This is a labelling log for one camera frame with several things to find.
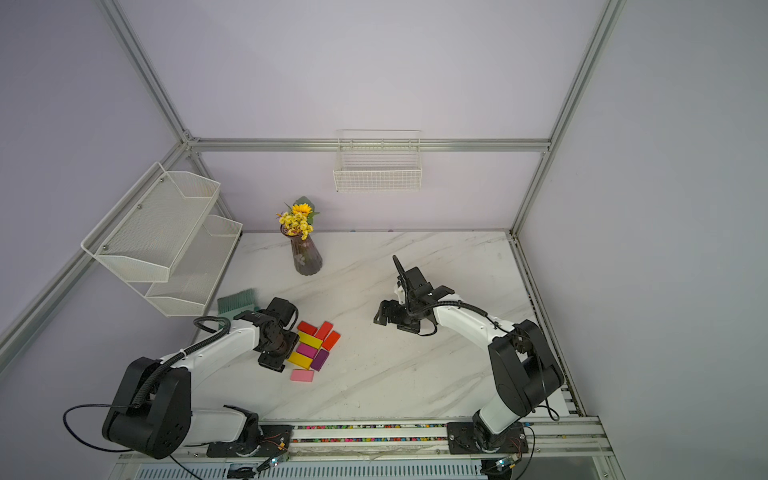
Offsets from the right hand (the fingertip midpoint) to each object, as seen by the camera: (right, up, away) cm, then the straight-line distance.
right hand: (387, 326), depth 86 cm
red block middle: (-20, -3, +7) cm, 22 cm away
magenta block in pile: (-25, -8, +2) cm, 26 cm away
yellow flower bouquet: (-28, +32, +4) cm, 42 cm away
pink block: (-25, -14, -2) cm, 28 cm away
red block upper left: (-25, -2, +6) cm, 26 cm away
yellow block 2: (-26, -10, 0) cm, 28 cm away
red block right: (-18, -6, +4) cm, 19 cm away
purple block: (-20, -10, 0) cm, 22 cm away
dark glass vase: (-28, +20, +15) cm, 38 cm away
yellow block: (-24, -5, +4) cm, 25 cm away
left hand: (-28, -9, +1) cm, 30 cm away
